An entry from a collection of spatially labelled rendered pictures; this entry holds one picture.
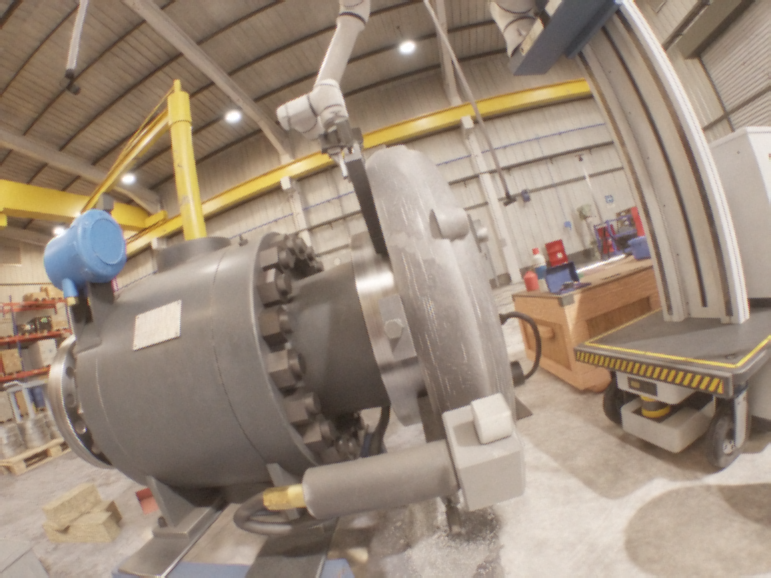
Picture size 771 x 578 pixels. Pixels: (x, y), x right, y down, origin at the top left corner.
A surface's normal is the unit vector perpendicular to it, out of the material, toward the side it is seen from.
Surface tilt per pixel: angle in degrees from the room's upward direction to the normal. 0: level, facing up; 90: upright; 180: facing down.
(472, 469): 112
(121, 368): 74
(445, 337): 89
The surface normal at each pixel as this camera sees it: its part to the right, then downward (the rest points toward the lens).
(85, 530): 0.18, -0.07
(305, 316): -0.24, -0.43
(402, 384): 0.04, 0.36
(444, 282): -0.10, -0.18
